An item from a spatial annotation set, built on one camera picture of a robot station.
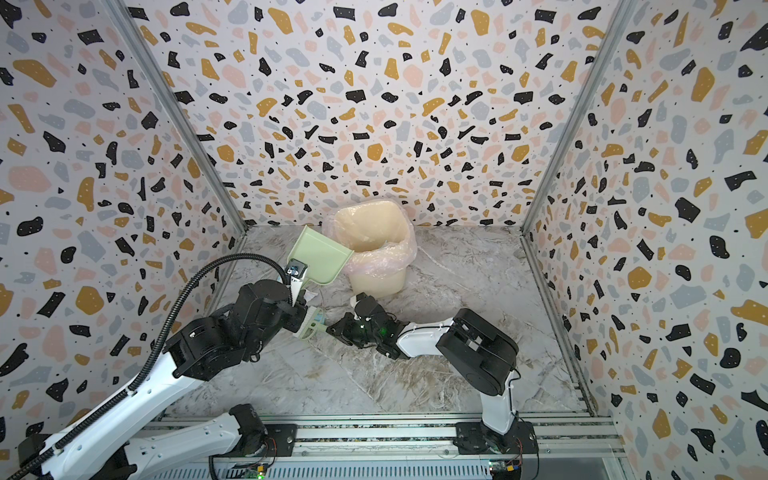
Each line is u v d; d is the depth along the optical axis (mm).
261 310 464
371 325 699
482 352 475
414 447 733
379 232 1006
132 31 716
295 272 559
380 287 1008
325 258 715
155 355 407
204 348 423
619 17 720
